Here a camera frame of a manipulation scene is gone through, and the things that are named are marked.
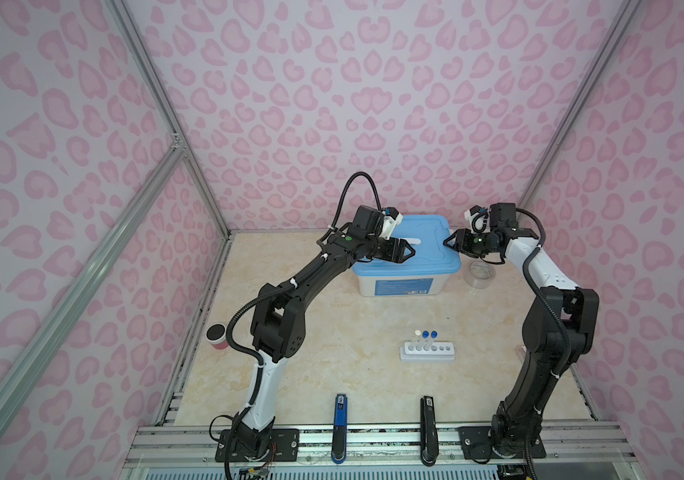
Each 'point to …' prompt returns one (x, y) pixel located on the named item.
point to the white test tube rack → (439, 352)
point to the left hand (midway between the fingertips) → (410, 246)
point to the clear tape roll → (479, 274)
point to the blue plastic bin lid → (426, 234)
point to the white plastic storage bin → (402, 285)
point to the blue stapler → (339, 440)
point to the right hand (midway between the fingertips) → (453, 239)
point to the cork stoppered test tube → (417, 334)
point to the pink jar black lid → (216, 334)
